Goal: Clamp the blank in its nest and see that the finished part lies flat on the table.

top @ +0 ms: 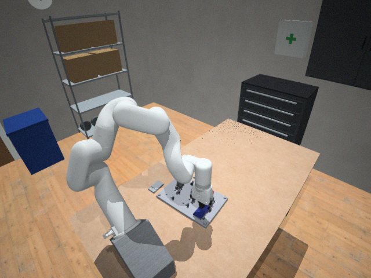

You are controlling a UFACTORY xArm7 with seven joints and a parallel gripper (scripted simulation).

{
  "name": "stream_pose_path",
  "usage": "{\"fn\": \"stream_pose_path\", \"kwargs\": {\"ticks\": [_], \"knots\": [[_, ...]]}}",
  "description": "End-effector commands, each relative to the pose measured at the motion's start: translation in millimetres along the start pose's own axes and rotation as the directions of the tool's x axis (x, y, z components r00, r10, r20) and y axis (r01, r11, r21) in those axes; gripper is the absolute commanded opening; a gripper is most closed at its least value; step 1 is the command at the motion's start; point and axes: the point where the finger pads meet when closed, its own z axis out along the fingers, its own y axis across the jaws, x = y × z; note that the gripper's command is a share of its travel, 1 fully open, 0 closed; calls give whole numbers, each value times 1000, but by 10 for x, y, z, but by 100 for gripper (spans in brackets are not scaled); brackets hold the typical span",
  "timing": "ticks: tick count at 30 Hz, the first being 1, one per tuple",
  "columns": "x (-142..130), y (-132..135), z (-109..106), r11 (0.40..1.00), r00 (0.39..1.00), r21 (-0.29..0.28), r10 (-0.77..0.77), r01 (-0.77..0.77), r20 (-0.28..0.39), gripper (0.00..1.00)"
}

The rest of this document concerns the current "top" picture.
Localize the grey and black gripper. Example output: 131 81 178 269
191 182 213 209

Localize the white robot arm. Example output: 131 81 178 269
66 97 212 239

